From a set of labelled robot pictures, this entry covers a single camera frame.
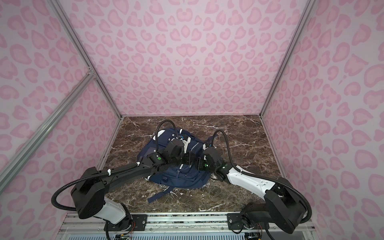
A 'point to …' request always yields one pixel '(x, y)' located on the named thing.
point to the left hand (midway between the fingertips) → (197, 153)
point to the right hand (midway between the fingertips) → (196, 161)
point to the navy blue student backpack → (166, 177)
